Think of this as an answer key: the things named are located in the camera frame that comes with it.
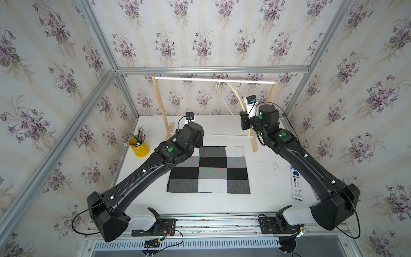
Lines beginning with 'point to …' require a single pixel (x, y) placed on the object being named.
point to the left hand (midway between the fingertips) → (197, 134)
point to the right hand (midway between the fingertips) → (243, 111)
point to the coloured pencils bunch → (139, 140)
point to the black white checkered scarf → (212, 169)
